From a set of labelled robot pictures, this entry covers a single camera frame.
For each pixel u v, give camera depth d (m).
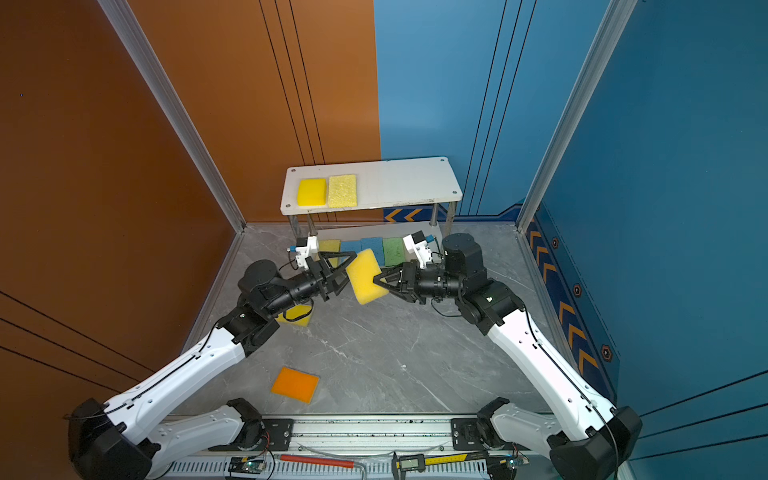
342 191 0.79
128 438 0.40
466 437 0.72
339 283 0.65
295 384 0.81
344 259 0.61
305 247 0.64
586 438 0.37
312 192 0.78
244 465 0.71
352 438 0.74
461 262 0.48
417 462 0.69
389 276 0.61
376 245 1.03
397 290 0.57
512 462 0.70
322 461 0.70
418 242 0.61
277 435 0.74
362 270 0.64
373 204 0.79
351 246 1.03
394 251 1.00
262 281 0.51
